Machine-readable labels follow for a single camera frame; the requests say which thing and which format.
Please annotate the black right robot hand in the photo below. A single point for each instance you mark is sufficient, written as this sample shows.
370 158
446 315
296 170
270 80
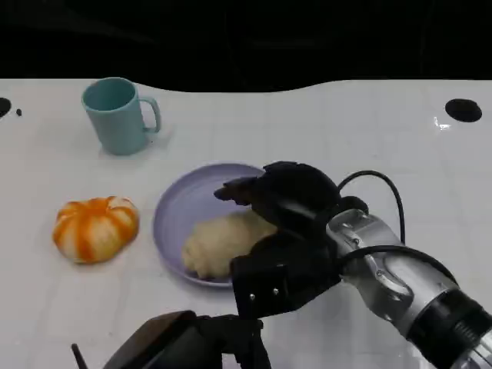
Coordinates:
292 196

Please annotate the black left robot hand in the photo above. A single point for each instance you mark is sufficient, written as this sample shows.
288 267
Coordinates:
184 342

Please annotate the lilac plate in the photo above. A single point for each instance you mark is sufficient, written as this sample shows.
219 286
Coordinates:
180 203

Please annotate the orange and white bread roll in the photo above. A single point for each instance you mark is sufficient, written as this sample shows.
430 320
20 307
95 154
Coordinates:
94 230

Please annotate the pale green mug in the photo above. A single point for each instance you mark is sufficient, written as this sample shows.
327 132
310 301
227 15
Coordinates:
117 125

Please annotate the black round table grommet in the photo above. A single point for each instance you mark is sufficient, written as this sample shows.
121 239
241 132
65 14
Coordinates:
3 107
463 110

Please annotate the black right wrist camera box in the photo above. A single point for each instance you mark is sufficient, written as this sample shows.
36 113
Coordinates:
265 288

